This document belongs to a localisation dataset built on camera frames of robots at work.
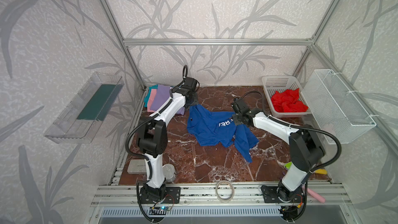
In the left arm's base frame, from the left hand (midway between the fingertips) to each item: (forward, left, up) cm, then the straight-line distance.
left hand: (194, 96), depth 94 cm
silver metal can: (-41, +11, -10) cm, 43 cm away
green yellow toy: (-40, -67, -11) cm, 79 cm away
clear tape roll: (-49, -21, -13) cm, 55 cm away
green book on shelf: (-21, +38, +20) cm, 47 cm away
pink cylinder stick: (-50, -60, -12) cm, 79 cm away
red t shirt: (+5, -64, -11) cm, 65 cm away
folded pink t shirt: (+6, +32, -13) cm, 35 cm away
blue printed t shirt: (-15, -10, -13) cm, 22 cm away
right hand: (-8, -28, -5) cm, 30 cm away
